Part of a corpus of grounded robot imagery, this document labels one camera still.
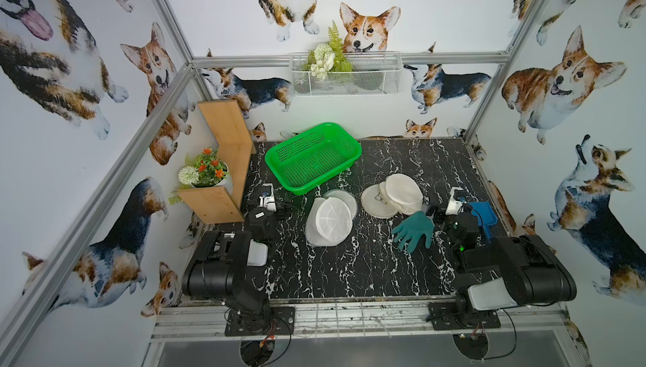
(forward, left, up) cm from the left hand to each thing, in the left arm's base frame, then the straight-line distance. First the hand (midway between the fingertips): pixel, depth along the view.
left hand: (271, 189), depth 91 cm
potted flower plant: (+1, +19, +11) cm, 22 cm away
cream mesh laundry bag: (+2, -48, -8) cm, 49 cm away
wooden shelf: (-8, +16, +2) cm, 18 cm away
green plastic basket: (+22, -12, -11) cm, 27 cm away
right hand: (-4, -65, +2) cm, 65 cm away
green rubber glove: (-12, -51, -10) cm, 54 cm away
